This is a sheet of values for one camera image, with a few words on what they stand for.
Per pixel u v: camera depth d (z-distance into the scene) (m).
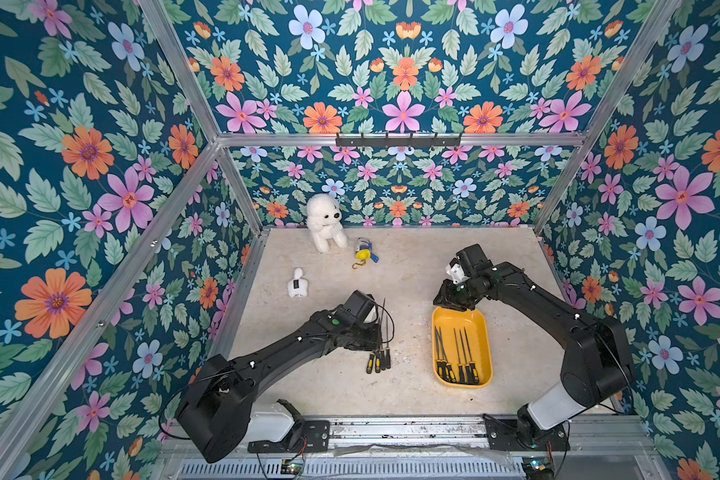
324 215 1.01
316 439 0.73
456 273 0.82
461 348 0.88
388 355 0.86
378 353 0.86
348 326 0.65
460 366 0.84
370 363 0.85
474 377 0.82
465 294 0.74
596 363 0.44
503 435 0.73
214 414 0.41
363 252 1.08
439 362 0.86
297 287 0.99
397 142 0.93
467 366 0.84
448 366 0.84
